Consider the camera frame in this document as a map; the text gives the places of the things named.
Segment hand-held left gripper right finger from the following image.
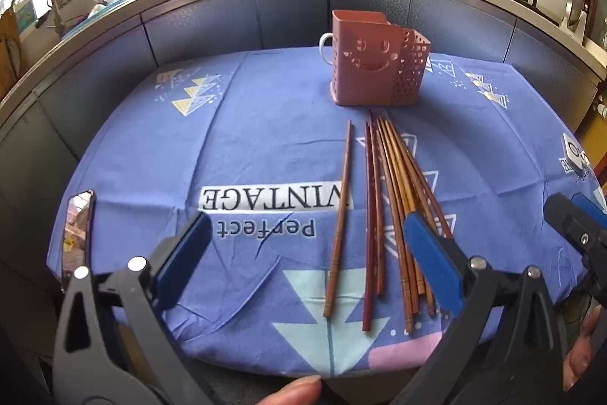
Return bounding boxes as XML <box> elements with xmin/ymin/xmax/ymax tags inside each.
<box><xmin>402</xmin><ymin>211</ymin><xmax>570</xmax><ymax>405</ymax></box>

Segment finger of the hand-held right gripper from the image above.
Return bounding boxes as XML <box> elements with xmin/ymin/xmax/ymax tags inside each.
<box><xmin>571</xmin><ymin>191</ymin><xmax>607</xmax><ymax>223</ymax></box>
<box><xmin>543</xmin><ymin>192</ymin><xmax>607</xmax><ymax>264</ymax></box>

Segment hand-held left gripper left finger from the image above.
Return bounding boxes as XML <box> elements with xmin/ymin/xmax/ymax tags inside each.
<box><xmin>52</xmin><ymin>211</ymin><xmax>214</xmax><ymax>405</ymax></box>

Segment bundle of wooden chopsticks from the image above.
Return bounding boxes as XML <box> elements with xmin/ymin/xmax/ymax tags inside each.
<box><xmin>323</xmin><ymin>117</ymin><xmax>457</xmax><ymax>336</ymax></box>

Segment pink plastic utensil holder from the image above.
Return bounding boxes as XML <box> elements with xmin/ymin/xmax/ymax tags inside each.
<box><xmin>330</xmin><ymin>9</ymin><xmax>432</xmax><ymax>107</ymax></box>

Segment person's right hand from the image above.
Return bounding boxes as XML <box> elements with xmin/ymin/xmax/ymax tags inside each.
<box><xmin>562</xmin><ymin>305</ymin><xmax>604</xmax><ymax>392</ymax></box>

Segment person's left hand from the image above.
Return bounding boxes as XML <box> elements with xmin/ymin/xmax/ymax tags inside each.
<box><xmin>255</xmin><ymin>375</ymin><xmax>324</xmax><ymax>405</ymax></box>

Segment smartphone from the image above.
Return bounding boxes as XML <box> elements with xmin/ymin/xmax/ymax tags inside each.
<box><xmin>60</xmin><ymin>190</ymin><xmax>98</xmax><ymax>293</ymax></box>

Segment blue printed tablecloth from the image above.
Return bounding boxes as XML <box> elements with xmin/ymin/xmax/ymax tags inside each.
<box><xmin>46</xmin><ymin>47</ymin><xmax>601</xmax><ymax>380</ymax></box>

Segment grey kitchen cabinets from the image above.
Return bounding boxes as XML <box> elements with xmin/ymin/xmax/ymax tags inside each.
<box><xmin>0</xmin><ymin>0</ymin><xmax>607</xmax><ymax>273</ymax></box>

